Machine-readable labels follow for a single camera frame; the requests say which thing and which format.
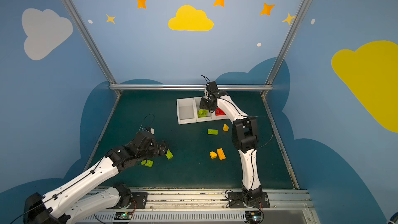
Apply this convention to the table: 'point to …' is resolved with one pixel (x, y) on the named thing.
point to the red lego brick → (219, 112)
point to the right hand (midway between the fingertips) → (204, 104)
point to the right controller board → (253, 217)
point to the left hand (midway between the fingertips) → (165, 147)
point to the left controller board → (123, 215)
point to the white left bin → (186, 110)
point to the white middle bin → (196, 102)
